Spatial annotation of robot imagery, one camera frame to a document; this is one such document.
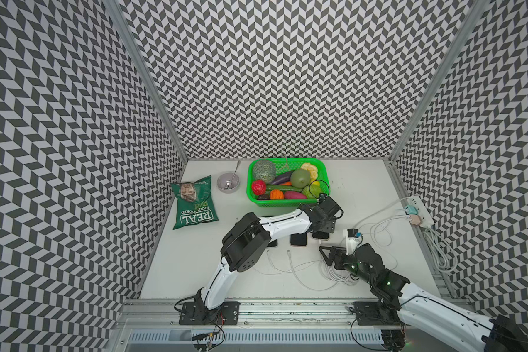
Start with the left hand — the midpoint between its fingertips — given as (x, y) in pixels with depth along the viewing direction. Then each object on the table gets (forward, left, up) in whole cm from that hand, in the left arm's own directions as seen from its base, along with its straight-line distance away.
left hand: (324, 224), depth 91 cm
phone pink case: (-5, +11, -5) cm, 12 cm away
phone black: (-5, +2, +1) cm, 6 cm away
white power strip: (+3, -45, -2) cm, 45 cm away
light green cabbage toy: (+15, +1, +6) cm, 16 cm away
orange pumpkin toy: (+13, +20, +3) cm, 24 cm away
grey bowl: (+23, +46, +2) cm, 51 cm away
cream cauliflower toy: (+29, +2, +2) cm, 29 cm away
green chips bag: (+11, +57, 0) cm, 58 cm away
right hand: (-12, +1, +1) cm, 12 cm away
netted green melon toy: (+23, +25, +8) cm, 35 cm away
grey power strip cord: (-12, -47, -5) cm, 49 cm away
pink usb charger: (+3, -41, -3) cm, 41 cm away
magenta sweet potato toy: (+11, +12, +5) cm, 17 cm away
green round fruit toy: (+20, +9, +6) cm, 23 cm away
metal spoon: (+22, +43, -1) cm, 48 cm away
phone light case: (-8, +21, -3) cm, 23 cm away
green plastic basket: (+28, +14, +6) cm, 32 cm away
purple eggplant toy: (+23, +17, +2) cm, 29 cm away
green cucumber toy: (+17, +16, +2) cm, 24 cm away
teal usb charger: (+8, -41, -2) cm, 42 cm away
